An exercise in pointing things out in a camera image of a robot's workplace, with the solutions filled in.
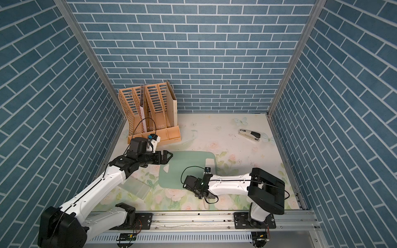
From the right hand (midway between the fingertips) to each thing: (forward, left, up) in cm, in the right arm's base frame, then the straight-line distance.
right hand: (202, 194), depth 83 cm
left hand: (+14, +18, +16) cm, 28 cm away
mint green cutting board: (+16, +12, +3) cm, 20 cm away
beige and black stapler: (+41, -29, +4) cm, 50 cm away
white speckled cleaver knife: (+18, -3, +2) cm, 18 cm away
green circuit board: (-21, +33, -2) cm, 40 cm away
